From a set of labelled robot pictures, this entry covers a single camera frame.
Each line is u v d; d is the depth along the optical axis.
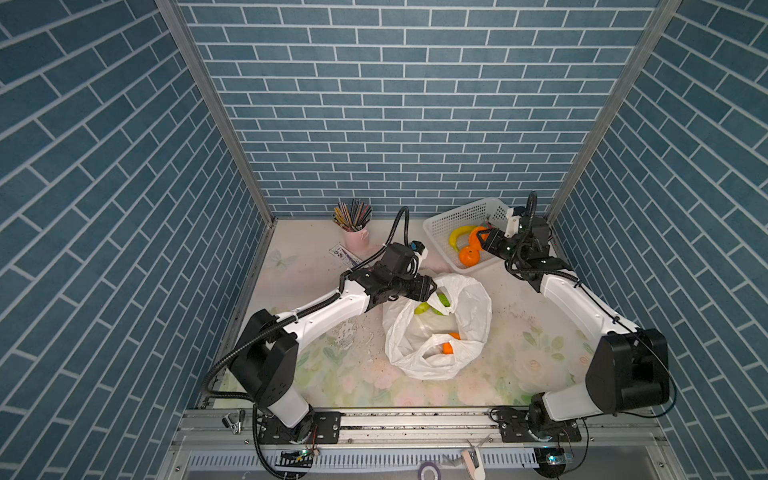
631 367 0.44
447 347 0.76
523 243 0.66
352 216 1.05
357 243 1.05
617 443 0.76
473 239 0.88
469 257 1.05
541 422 0.66
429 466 0.69
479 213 1.16
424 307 0.90
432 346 0.78
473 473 0.67
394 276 0.64
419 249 0.75
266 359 0.43
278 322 0.46
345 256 1.08
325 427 0.74
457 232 1.13
